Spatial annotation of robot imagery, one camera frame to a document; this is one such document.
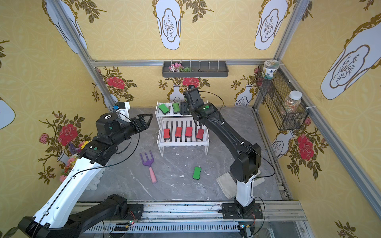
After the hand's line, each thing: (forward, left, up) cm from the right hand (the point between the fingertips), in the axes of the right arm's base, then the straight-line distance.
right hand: (192, 102), depth 83 cm
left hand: (-16, +22, +6) cm, 28 cm away
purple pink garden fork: (-24, +26, -29) cm, 46 cm away
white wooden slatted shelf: (-8, +11, -16) cm, 21 cm away
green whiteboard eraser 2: (-4, +9, -1) cm, 9 cm away
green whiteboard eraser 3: (-29, -4, -28) cm, 41 cm away
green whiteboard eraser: (-6, +15, -1) cm, 16 cm away
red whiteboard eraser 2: (-9, +8, -16) cm, 20 cm away
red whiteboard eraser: (-11, +15, -16) cm, 25 cm away
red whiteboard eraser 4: (-10, -5, -17) cm, 20 cm away
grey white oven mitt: (-34, -22, -30) cm, 50 cm away
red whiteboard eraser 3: (-8, +2, -16) cm, 18 cm away
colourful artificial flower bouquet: (-24, +62, -12) cm, 68 cm away
